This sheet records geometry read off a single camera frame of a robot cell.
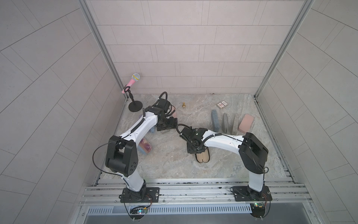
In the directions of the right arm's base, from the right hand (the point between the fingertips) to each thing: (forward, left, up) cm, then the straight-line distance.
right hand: (191, 152), depth 86 cm
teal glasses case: (+20, -18, +4) cm, 27 cm away
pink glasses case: (+18, -41, +1) cm, 44 cm away
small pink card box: (+37, -27, +2) cm, 46 cm away
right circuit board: (-30, -30, -2) cm, 43 cm away
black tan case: (-4, -7, 0) cm, 8 cm away
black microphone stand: (+39, +41, +4) cm, 56 cm away
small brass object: (+37, +3, +3) cm, 38 cm away
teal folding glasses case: (+13, -30, +5) cm, 33 cm away
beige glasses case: (+17, -25, +5) cm, 31 cm away
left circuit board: (-28, +27, +3) cm, 39 cm away
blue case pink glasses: (+4, +29, +4) cm, 29 cm away
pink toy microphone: (+42, +34, +29) cm, 61 cm away
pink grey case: (+25, +9, +7) cm, 28 cm away
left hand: (+14, +9, +11) cm, 20 cm away
